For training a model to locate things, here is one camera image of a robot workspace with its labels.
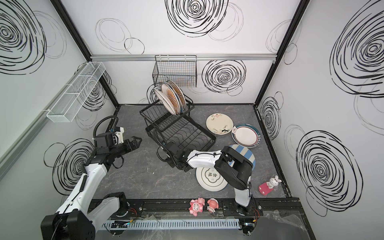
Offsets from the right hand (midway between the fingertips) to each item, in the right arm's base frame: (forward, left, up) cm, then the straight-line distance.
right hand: (167, 156), depth 88 cm
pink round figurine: (-25, -26, -2) cm, 36 cm away
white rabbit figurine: (-15, -57, +2) cm, 59 cm away
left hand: (+4, +16, +11) cm, 20 cm away
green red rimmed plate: (+19, -51, -5) cm, 55 cm away
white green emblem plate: (-12, -25, -4) cm, 28 cm away
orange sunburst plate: (+26, -2, +25) cm, 36 cm away
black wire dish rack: (+21, -5, -2) cm, 22 cm away
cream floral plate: (+27, -34, -2) cm, 43 cm away
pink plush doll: (-25, -17, -1) cm, 31 cm away
